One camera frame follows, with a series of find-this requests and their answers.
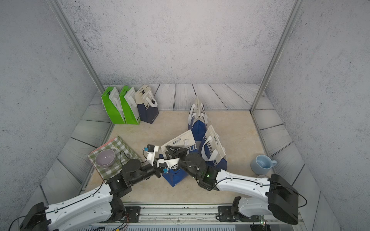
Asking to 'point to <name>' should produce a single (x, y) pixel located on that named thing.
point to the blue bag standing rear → (197, 120)
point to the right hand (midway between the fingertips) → (170, 145)
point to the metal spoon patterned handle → (115, 148)
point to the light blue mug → (261, 164)
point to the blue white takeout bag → (174, 175)
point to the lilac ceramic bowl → (104, 158)
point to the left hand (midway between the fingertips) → (173, 163)
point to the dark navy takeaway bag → (147, 104)
